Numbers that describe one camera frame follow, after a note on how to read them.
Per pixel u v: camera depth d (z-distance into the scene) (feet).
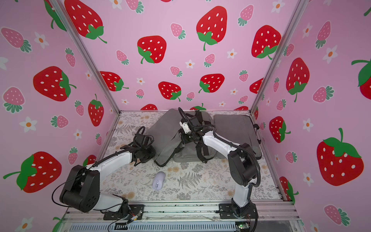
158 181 2.68
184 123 2.67
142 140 2.35
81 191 1.41
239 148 1.62
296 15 2.34
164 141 3.00
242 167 1.59
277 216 2.40
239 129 3.42
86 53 2.79
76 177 1.45
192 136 2.25
